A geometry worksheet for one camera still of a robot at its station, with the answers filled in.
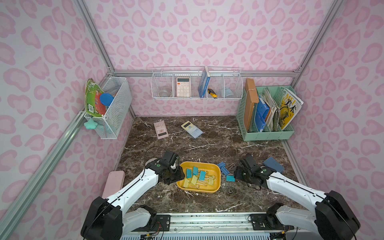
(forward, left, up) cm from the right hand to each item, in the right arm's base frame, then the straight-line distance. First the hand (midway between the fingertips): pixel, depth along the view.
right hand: (236, 173), depth 87 cm
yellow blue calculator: (+34, +27, -1) cm, 43 cm away
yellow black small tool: (+40, +13, +26) cm, 49 cm away
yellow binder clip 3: (-4, +24, -1) cm, 25 cm away
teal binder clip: (-2, +3, -3) cm, 5 cm away
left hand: (-3, +31, +4) cm, 31 cm away
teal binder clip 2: (0, +27, -1) cm, 27 cm away
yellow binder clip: (-3, +14, -1) cm, 15 cm away
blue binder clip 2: (+1, +6, -1) cm, 7 cm away
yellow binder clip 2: (-6, +29, 0) cm, 29 cm away
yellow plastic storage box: (+2, +14, +1) cm, 15 cm away
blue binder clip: (+6, +8, -2) cm, 10 cm away
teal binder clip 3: (+2, +24, -2) cm, 24 cm away
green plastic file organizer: (+51, -29, +15) cm, 60 cm away
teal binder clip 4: (-1, +19, -1) cm, 19 cm away
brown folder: (+32, -8, +29) cm, 44 cm away
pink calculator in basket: (+43, +31, +29) cm, 61 cm away
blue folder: (+35, -19, +14) cm, 43 cm away
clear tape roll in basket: (+42, +44, +25) cm, 66 cm away
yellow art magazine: (+38, -37, +14) cm, 55 cm away
